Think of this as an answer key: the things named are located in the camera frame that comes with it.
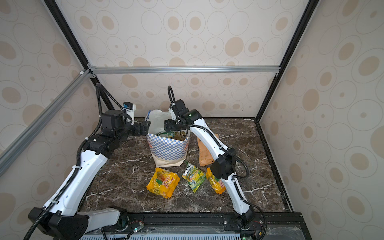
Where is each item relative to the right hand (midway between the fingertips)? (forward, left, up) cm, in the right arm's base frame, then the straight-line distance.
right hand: (169, 127), depth 86 cm
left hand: (-7, +10, +14) cm, 19 cm away
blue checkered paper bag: (-13, 0, -5) cm, 14 cm away
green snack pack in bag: (+4, +1, -11) cm, 12 cm away
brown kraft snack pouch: (-11, -21, -18) cm, 30 cm away
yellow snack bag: (-28, -27, -16) cm, 42 cm away
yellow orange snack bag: (-27, +3, -15) cm, 31 cm away
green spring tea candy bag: (-23, -14, -17) cm, 32 cm away
